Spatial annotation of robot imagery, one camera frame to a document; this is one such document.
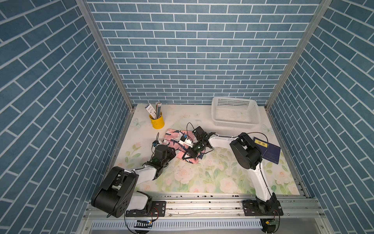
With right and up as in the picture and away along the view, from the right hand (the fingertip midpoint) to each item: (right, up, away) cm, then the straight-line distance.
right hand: (184, 158), depth 91 cm
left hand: (-5, +5, 0) cm, 7 cm away
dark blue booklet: (+56, +3, +4) cm, 56 cm away
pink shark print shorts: (-10, +12, +8) cm, 17 cm away
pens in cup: (-19, +34, +8) cm, 39 cm away
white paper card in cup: (-24, +31, +8) cm, 40 cm away
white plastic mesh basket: (+40, +30, +27) cm, 57 cm away
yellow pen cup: (-20, +22, +10) cm, 31 cm away
